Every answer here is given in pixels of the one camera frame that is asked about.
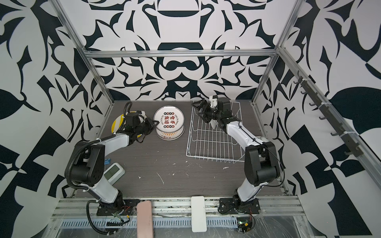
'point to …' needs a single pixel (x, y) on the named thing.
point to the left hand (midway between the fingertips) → (158, 118)
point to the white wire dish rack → (207, 143)
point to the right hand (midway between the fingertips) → (194, 106)
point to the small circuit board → (244, 224)
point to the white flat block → (199, 219)
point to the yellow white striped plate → (118, 121)
